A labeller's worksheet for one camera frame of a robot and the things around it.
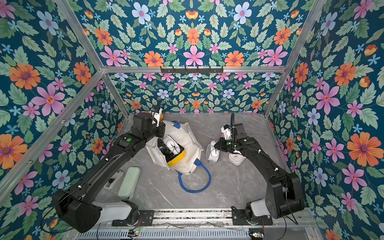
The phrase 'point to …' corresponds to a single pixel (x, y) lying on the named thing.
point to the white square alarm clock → (236, 157)
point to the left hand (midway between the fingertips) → (164, 121)
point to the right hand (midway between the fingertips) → (218, 142)
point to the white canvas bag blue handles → (187, 164)
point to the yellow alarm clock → (171, 158)
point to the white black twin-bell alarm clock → (212, 154)
